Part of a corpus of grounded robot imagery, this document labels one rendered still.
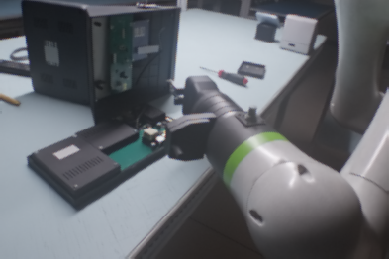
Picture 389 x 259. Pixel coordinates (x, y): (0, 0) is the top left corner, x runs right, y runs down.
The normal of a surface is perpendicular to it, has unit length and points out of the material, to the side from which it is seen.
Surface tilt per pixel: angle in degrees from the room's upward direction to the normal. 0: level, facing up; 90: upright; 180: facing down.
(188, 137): 90
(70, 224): 0
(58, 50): 90
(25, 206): 0
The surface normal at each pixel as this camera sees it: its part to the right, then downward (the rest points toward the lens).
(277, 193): -0.58, -0.59
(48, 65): -0.26, 0.43
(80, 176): 0.11, -0.88
